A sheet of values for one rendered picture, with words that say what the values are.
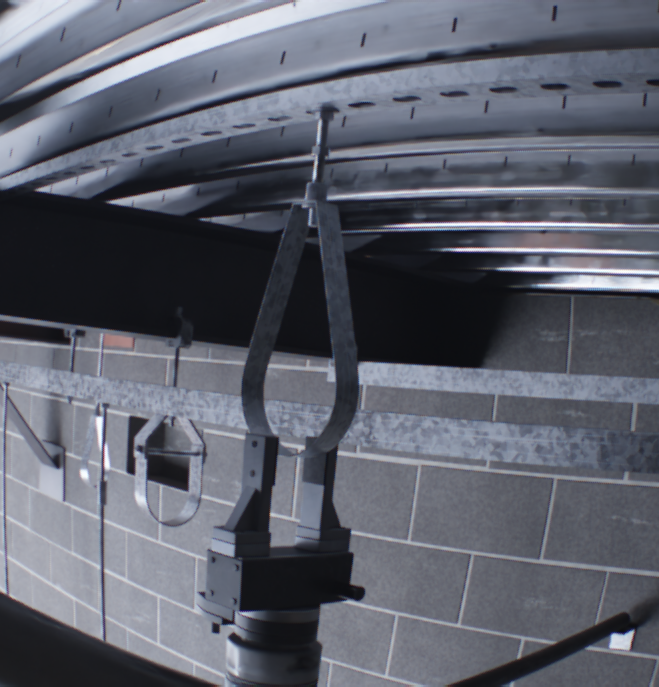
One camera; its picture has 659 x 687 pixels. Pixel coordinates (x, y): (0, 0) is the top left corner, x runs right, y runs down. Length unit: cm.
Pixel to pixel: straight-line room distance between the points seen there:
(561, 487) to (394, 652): 65
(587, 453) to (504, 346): 124
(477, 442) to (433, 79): 45
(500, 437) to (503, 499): 114
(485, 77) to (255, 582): 44
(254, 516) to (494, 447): 34
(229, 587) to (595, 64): 51
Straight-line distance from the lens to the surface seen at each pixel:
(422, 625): 232
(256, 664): 80
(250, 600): 77
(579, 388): 158
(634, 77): 65
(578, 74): 66
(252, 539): 77
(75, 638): 68
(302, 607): 81
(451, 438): 106
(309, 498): 83
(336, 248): 80
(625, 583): 200
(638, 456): 93
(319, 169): 82
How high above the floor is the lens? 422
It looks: 3 degrees up
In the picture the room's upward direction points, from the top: 5 degrees clockwise
